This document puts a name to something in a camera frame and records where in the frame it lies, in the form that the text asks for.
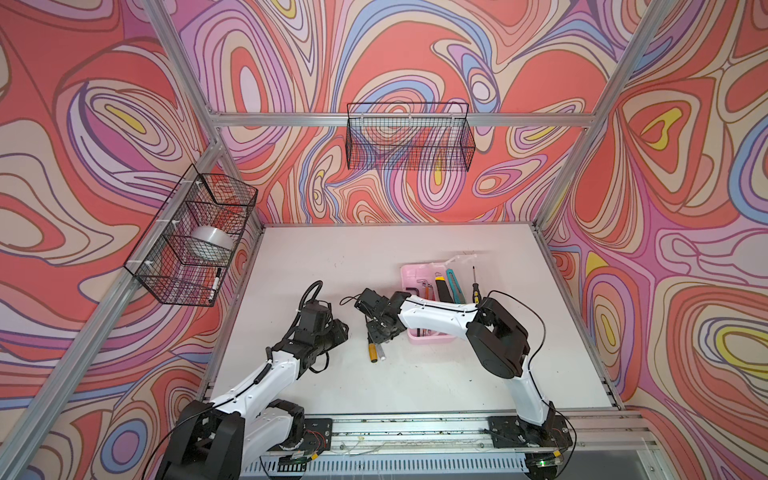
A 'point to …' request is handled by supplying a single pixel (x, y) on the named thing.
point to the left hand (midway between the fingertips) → (348, 327)
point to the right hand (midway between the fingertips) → (385, 338)
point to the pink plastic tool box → (428, 281)
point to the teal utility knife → (456, 288)
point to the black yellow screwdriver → (476, 296)
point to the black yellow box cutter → (443, 290)
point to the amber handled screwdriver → (373, 352)
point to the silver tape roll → (213, 239)
